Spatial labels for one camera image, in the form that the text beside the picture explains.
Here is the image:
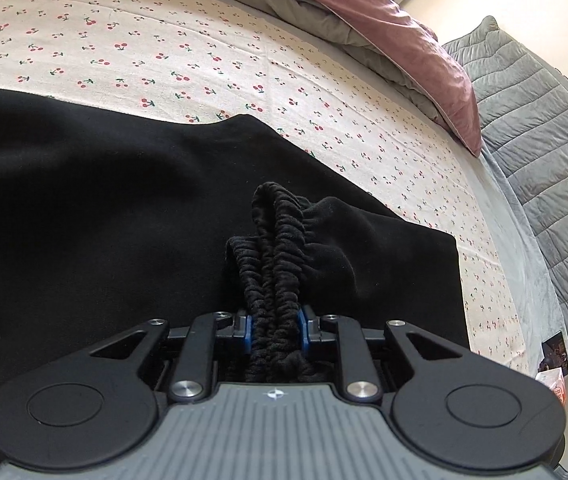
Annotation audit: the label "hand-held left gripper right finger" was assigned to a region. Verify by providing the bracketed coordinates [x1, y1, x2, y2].
[296, 305, 464, 403]

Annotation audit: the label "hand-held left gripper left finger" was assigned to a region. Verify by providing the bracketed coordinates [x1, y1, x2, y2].
[71, 310, 255, 403]

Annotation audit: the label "black pants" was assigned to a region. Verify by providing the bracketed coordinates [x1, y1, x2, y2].
[0, 85, 467, 480]

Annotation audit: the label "dark photo card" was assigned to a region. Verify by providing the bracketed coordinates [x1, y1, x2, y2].
[541, 332, 568, 373]

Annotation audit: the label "orange and white box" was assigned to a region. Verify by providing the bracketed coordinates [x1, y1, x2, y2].
[536, 367, 567, 403]

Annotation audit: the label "grey quilted headboard cover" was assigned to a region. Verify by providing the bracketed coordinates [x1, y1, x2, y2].
[441, 15, 568, 376]

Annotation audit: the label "cherry print bed sheet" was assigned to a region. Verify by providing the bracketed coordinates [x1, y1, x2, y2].
[0, 0, 519, 366]

